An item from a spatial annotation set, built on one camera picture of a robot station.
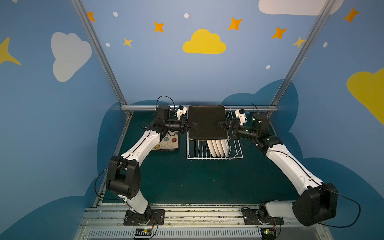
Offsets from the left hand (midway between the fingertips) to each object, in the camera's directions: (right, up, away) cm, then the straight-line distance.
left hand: (197, 124), depth 77 cm
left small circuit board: (-27, -54, -4) cm, 61 cm away
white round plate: (+8, -14, +9) cm, 18 cm away
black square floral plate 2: (-20, -12, +25) cm, 34 cm away
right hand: (+12, -1, -3) cm, 12 cm away
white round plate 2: (+11, -13, +9) cm, 19 cm away
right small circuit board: (+35, -55, -4) cm, 65 cm away
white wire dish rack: (+16, -15, +11) cm, 25 cm away
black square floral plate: (-19, -17, +22) cm, 34 cm away
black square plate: (+5, +4, +2) cm, 7 cm away
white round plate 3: (+14, -14, +9) cm, 22 cm away
